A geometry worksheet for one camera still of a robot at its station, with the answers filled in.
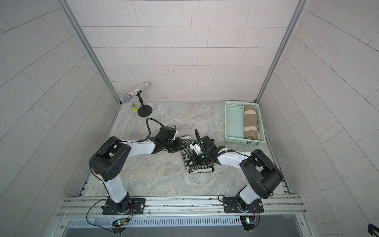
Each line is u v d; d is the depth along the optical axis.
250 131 0.94
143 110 1.09
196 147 0.80
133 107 1.12
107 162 0.47
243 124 1.03
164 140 0.74
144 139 0.63
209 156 0.67
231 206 0.71
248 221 0.68
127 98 0.88
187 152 0.84
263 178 0.43
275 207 0.72
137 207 0.71
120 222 0.65
